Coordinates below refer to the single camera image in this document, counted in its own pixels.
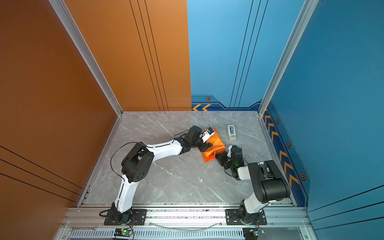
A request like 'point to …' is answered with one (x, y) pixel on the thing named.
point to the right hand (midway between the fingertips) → (215, 155)
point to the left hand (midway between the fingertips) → (210, 139)
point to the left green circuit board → (122, 232)
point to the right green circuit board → (252, 233)
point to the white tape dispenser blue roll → (231, 131)
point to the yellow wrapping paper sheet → (218, 147)
